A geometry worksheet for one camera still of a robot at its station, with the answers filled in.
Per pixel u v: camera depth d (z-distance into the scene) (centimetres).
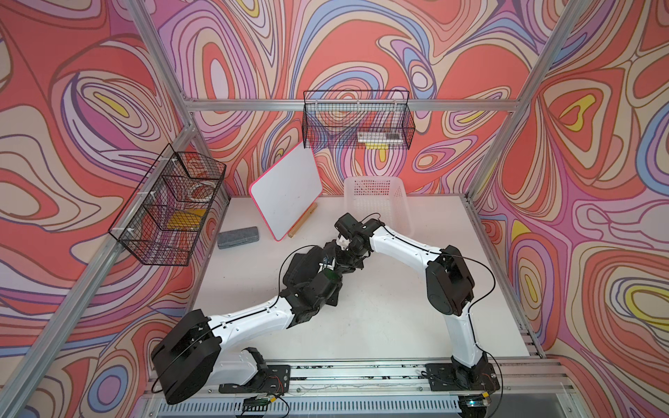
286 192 79
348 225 75
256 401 70
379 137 89
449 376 73
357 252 75
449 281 52
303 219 107
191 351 41
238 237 102
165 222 74
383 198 119
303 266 89
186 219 72
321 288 63
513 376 76
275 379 72
